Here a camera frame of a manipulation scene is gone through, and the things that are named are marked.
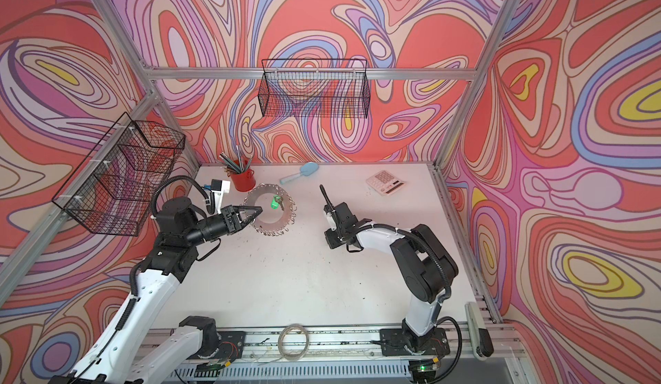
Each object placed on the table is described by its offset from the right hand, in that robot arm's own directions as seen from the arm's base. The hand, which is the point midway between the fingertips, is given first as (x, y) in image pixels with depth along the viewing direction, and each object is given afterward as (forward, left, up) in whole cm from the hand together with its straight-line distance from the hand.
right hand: (336, 240), depth 95 cm
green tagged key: (-3, +17, +28) cm, 33 cm away
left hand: (-7, +19, +30) cm, 37 cm away
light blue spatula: (+37, +13, 0) cm, 39 cm away
